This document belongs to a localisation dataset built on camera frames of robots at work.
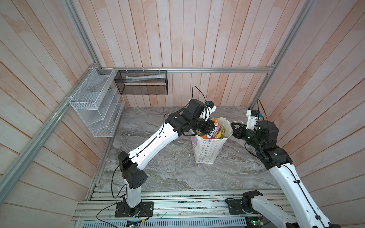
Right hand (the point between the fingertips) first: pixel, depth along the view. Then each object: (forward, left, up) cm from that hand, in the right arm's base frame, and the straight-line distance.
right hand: (231, 123), depth 71 cm
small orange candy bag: (-3, +7, -4) cm, 9 cm away
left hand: (-4, +9, -1) cm, 10 cm away
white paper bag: (-7, +10, -16) cm, 20 cm away
